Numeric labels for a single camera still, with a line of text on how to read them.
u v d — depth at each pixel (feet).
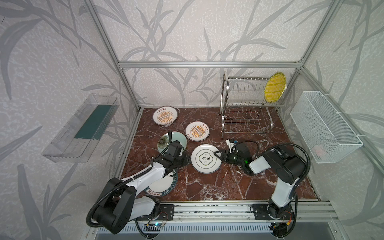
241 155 2.52
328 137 2.06
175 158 2.33
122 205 1.35
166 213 2.37
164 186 2.65
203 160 2.99
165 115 3.79
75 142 2.08
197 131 3.46
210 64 3.16
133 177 1.53
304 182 2.76
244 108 4.06
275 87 2.77
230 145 2.90
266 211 2.42
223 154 2.76
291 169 1.62
